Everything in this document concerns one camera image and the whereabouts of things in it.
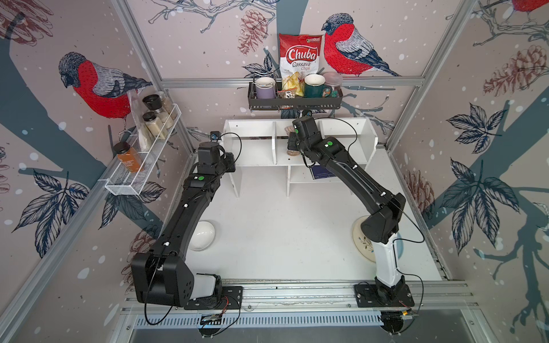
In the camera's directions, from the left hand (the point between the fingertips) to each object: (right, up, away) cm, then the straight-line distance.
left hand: (232, 150), depth 81 cm
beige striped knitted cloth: (+23, -1, -3) cm, 23 cm away
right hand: (+23, +6, +2) cm, 24 cm away
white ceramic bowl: (-13, -35, +5) cm, 38 cm away
